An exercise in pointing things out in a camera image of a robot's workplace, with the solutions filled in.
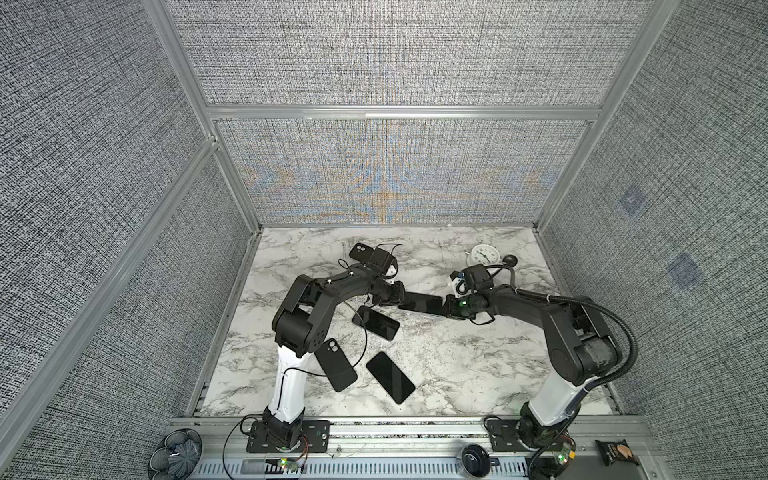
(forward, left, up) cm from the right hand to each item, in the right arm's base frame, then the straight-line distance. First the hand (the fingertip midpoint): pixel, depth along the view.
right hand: (440, 313), depth 96 cm
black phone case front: (-17, +32, 0) cm, 36 cm away
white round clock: (+21, -18, +4) cm, 28 cm away
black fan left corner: (-39, +66, +4) cm, 77 cm away
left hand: (+3, +11, +1) cm, 11 cm away
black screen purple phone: (+3, +5, +1) cm, 6 cm away
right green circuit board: (-38, -24, +2) cm, 45 cm away
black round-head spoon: (+20, -27, +2) cm, 33 cm away
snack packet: (-37, -37, +1) cm, 52 cm away
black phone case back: (+26, +27, +1) cm, 37 cm away
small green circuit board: (-40, +41, 0) cm, 57 cm away
